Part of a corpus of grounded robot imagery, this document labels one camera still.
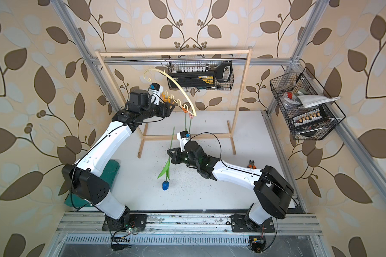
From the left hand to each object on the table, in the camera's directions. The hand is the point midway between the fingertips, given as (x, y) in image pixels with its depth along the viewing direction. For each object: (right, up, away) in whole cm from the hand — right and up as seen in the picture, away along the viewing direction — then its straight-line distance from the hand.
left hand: (170, 103), depth 77 cm
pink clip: (+10, -7, -6) cm, 13 cm away
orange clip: (+7, -4, -4) cm, 9 cm away
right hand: (-2, -23, 0) cm, 23 cm away
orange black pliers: (+45, -34, +17) cm, 59 cm away
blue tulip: (-2, -33, 0) cm, 33 cm away
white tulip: (+8, -13, -5) cm, 16 cm away
